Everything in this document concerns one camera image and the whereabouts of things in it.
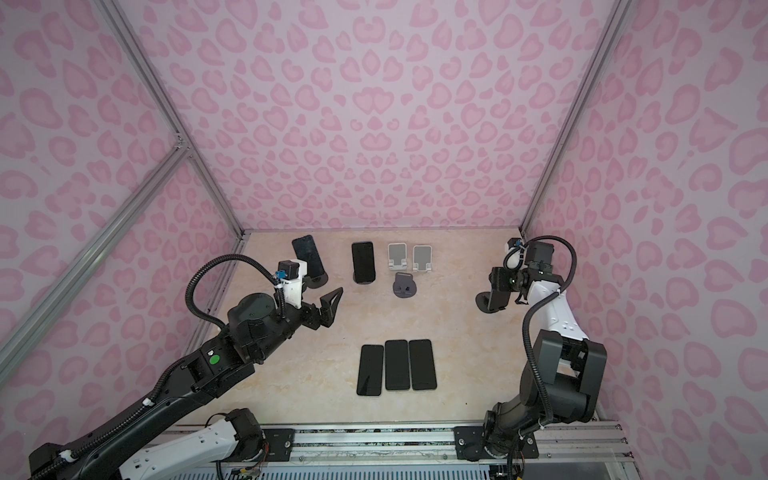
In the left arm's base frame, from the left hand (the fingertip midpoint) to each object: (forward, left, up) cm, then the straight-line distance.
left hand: (326, 280), depth 66 cm
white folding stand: (+30, -17, -29) cm, 44 cm away
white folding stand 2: (+29, -25, -29) cm, 48 cm away
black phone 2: (-8, -22, -32) cm, 40 cm away
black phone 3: (+6, -44, -14) cm, 46 cm away
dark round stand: (+18, -18, -29) cm, 39 cm away
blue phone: (+24, -5, -22) cm, 33 cm away
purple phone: (+26, +14, -20) cm, 36 cm away
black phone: (-7, -15, -32) cm, 36 cm away
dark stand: (+14, -44, -33) cm, 57 cm away
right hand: (+14, -48, -18) cm, 53 cm away
